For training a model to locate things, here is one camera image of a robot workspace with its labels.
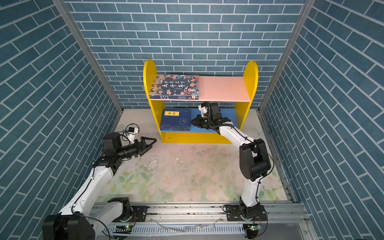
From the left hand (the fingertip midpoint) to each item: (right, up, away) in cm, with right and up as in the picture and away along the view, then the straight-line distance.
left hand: (154, 143), depth 76 cm
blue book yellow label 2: (+8, +8, +13) cm, 17 cm away
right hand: (+17, +12, +13) cm, 25 cm away
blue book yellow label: (+9, +14, +15) cm, 23 cm away
